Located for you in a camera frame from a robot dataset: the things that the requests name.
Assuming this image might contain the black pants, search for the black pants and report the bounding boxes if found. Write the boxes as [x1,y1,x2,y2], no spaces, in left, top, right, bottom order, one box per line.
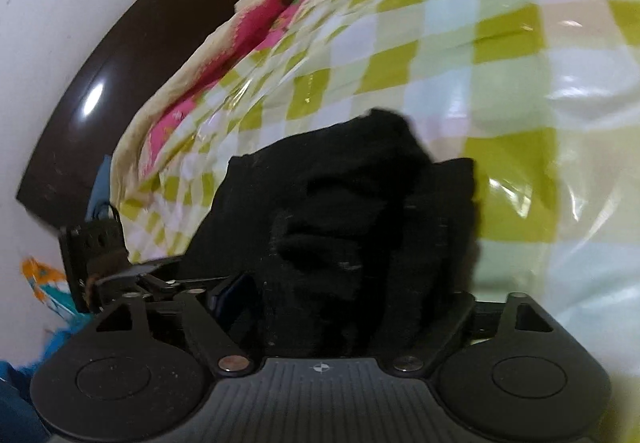
[182,109,476,356]

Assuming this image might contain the colourful tissue pack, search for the colourful tissue pack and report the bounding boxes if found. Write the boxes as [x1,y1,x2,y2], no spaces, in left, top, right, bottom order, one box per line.
[21,258,77,323]

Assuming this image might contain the blue pillow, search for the blue pillow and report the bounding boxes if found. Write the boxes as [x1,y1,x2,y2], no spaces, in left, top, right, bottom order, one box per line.
[85,156,112,221]

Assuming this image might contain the dark wooden headboard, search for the dark wooden headboard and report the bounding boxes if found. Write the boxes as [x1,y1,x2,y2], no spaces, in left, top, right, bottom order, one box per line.
[16,0,239,229]

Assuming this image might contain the green white checkered plastic cover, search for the green white checkered plastic cover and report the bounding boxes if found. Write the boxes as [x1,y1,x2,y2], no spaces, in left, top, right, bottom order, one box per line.
[111,0,639,442]

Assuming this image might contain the pink floral bed quilt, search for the pink floral bed quilt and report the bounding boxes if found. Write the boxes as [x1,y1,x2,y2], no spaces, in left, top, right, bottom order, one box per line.
[108,0,417,214]

